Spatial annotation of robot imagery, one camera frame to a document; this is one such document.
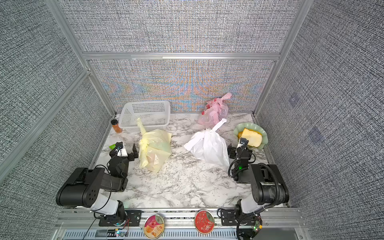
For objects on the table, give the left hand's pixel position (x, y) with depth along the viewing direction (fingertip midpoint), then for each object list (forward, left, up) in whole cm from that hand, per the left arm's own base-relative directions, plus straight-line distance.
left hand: (128, 143), depth 88 cm
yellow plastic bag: (-4, -16, 0) cm, 17 cm away
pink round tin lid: (-41, -19, -8) cm, 46 cm away
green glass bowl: (+16, -73, -8) cm, 75 cm away
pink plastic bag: (+23, -54, +2) cm, 59 cm away
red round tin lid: (-40, -42, -7) cm, 58 cm away
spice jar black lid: (+21, +15, -4) cm, 26 cm away
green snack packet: (+5, +14, -10) cm, 18 cm away
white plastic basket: (+33, -10, -11) cm, 36 cm away
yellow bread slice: (+1, -77, -2) cm, 77 cm away
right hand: (0, -67, -2) cm, 67 cm away
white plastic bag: (-5, -47, +3) cm, 48 cm away
